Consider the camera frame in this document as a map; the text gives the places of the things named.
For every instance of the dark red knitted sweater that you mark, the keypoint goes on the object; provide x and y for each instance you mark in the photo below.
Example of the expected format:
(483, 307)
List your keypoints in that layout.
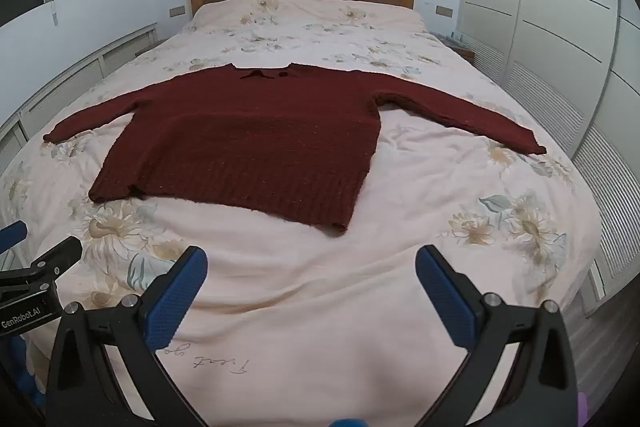
(250, 142)

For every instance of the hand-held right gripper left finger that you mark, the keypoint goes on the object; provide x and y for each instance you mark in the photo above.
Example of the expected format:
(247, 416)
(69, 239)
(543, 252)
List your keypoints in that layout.
(180, 297)

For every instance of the wooden nightstand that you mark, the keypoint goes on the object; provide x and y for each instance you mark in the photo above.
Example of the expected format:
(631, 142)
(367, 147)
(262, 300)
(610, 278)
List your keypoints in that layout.
(462, 52)

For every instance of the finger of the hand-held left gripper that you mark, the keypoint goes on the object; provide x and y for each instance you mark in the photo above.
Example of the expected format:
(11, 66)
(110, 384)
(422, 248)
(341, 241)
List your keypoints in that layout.
(55, 257)
(12, 237)

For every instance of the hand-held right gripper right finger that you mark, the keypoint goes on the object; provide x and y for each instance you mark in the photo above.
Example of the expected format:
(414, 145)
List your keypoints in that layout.
(445, 302)

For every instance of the white panelled wardrobe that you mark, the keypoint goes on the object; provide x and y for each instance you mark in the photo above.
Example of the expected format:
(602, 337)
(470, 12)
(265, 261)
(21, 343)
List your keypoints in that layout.
(550, 7)

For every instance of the low white slatted cabinet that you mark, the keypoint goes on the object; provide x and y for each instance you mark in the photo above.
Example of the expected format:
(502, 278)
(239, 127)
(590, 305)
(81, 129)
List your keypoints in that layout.
(75, 77)

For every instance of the beige wall socket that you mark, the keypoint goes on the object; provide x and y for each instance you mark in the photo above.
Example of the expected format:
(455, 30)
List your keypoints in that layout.
(444, 11)
(177, 11)

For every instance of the bed with floral duvet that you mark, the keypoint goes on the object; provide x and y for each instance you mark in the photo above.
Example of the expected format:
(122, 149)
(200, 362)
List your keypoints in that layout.
(310, 277)

